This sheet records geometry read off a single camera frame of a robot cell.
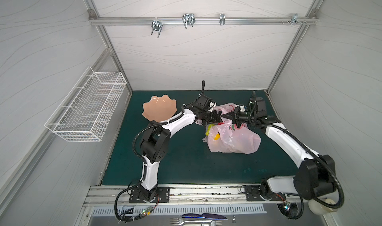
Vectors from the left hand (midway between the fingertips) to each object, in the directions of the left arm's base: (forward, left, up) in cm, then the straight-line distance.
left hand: (222, 118), depth 87 cm
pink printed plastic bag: (-14, 0, +3) cm, 14 cm away
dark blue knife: (-46, +10, -15) cm, 49 cm away
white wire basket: (-12, +68, +17) cm, 71 cm away
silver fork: (-48, +23, -14) cm, 55 cm away
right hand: (-2, +1, +10) cm, 10 cm away
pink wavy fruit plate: (+16, +44, -13) cm, 48 cm away
